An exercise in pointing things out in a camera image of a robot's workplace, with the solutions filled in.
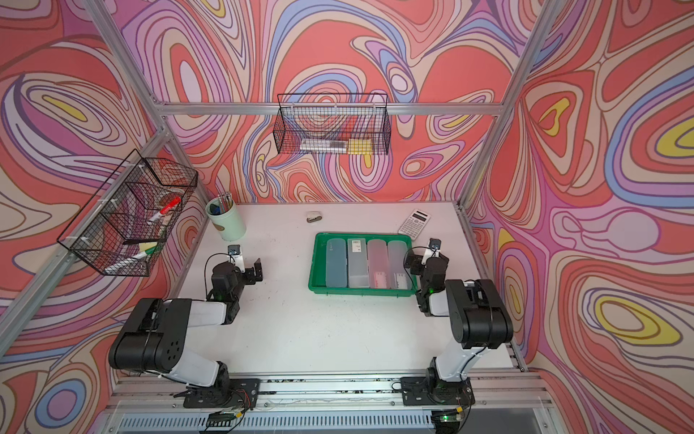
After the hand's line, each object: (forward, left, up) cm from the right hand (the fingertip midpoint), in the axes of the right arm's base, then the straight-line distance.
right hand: (424, 256), depth 96 cm
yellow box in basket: (+26, +22, +29) cm, 45 cm away
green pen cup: (+14, +72, +10) cm, 74 cm away
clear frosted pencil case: (0, +24, -3) cm, 24 cm away
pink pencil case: (-2, +17, -2) cm, 17 cm away
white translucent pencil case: (-8, +10, -2) cm, 13 cm away
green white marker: (-12, +86, +21) cm, 89 cm away
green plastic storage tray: (-1, +38, -1) cm, 38 cm away
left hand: (-1, +63, +2) cm, 63 cm away
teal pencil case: (-1, +32, -2) cm, 32 cm away
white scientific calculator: (+19, -1, -4) cm, 19 cm away
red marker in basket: (+3, +77, +28) cm, 82 cm away
